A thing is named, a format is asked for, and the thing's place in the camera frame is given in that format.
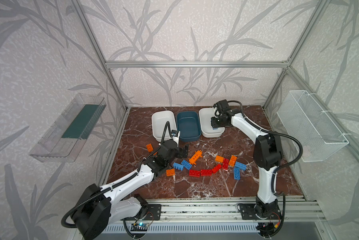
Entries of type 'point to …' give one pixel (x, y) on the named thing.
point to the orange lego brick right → (232, 160)
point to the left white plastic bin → (159, 120)
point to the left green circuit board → (139, 227)
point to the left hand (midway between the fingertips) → (183, 139)
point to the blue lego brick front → (236, 173)
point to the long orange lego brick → (193, 159)
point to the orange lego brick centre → (219, 158)
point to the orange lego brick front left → (170, 172)
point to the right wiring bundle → (270, 229)
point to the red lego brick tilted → (216, 168)
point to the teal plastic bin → (189, 126)
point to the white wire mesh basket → (302, 118)
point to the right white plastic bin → (206, 129)
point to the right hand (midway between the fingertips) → (214, 119)
